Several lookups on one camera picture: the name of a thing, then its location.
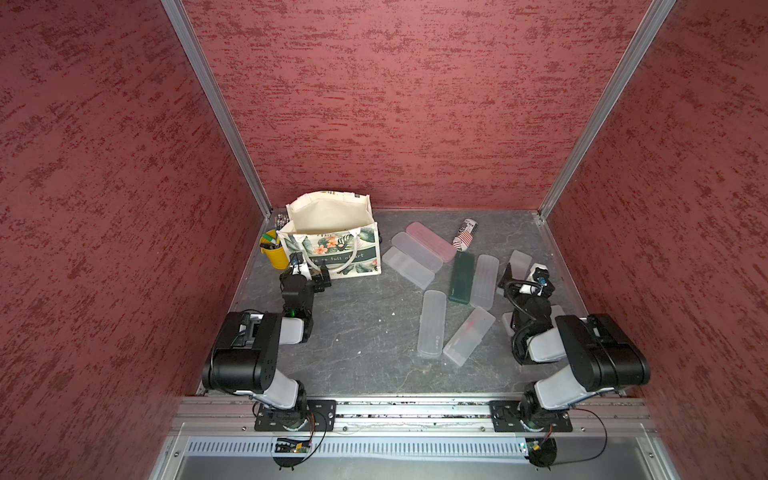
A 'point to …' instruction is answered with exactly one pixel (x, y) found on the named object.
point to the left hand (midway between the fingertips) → (310, 268)
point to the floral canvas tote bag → (335, 228)
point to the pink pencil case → (432, 240)
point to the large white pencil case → (407, 268)
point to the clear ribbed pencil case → (485, 281)
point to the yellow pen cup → (272, 247)
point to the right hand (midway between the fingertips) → (522, 270)
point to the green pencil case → (462, 277)
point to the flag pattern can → (465, 235)
